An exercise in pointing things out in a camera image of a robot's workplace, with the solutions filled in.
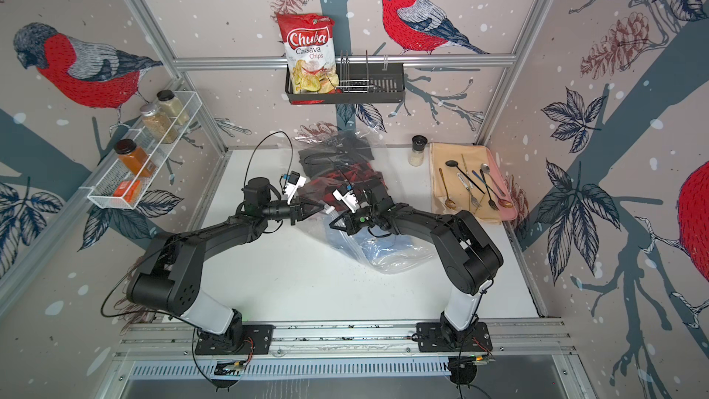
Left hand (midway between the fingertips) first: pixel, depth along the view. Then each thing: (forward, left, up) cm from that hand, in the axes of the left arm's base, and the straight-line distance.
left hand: (325, 204), depth 82 cm
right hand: (-3, -2, -7) cm, 8 cm away
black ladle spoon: (+31, -50, -17) cm, 61 cm away
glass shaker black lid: (+33, -34, -6) cm, 47 cm away
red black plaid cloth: (+23, -11, -15) cm, 30 cm away
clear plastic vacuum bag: (+41, -17, -14) cm, 47 cm away
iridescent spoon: (+11, -65, -16) cm, 68 cm away
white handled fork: (+21, -51, -16) cm, 58 cm away
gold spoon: (+11, -43, -16) cm, 48 cm away
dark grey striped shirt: (+37, -4, -15) cm, 40 cm away
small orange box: (-4, +48, +15) cm, 51 cm away
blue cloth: (-8, -18, -14) cm, 25 cm away
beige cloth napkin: (+24, -53, -17) cm, 60 cm away
